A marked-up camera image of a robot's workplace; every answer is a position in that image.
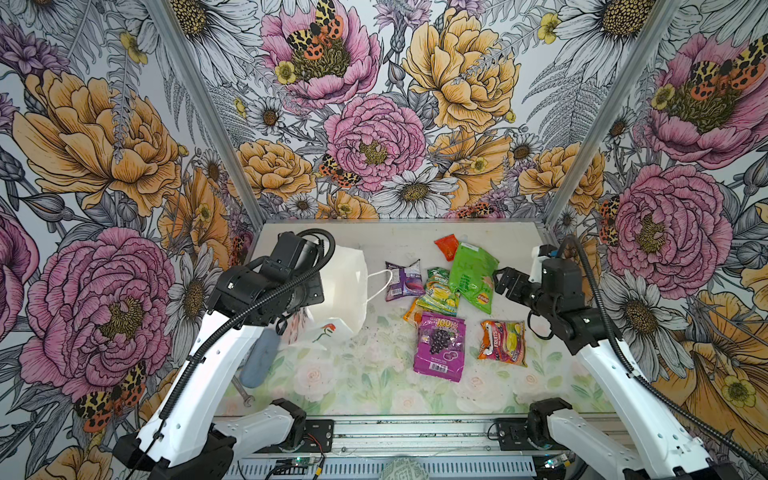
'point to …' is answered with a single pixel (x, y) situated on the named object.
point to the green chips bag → (471, 274)
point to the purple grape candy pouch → (440, 347)
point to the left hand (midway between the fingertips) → (305, 300)
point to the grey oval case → (262, 357)
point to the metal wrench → (242, 391)
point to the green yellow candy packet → (439, 295)
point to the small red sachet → (448, 245)
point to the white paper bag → (341, 315)
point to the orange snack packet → (414, 314)
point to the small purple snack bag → (406, 282)
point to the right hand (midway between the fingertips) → (507, 287)
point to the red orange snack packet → (503, 341)
